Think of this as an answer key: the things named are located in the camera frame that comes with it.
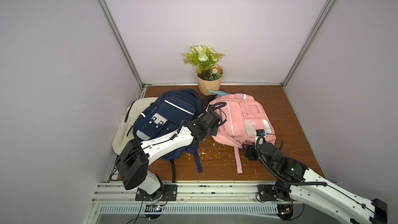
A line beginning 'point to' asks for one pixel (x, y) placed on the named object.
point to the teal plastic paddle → (219, 93)
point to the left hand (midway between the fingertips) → (215, 124)
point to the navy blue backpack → (168, 112)
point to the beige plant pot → (205, 85)
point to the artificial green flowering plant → (202, 57)
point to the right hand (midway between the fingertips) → (248, 139)
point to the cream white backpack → (124, 132)
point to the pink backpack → (245, 116)
